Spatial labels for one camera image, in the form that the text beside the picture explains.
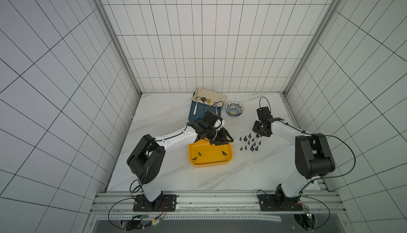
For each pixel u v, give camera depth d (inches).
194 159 33.9
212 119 27.0
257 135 37.6
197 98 44.8
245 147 35.9
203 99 44.9
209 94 47.4
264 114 29.8
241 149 35.6
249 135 37.9
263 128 27.8
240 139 37.4
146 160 18.1
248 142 36.6
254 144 36.3
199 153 35.0
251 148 35.5
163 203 28.4
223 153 35.3
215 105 43.6
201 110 43.7
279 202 26.0
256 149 35.7
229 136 30.7
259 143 36.4
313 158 18.4
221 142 29.0
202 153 35.4
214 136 28.5
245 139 37.4
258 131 33.9
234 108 42.0
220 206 28.6
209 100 45.0
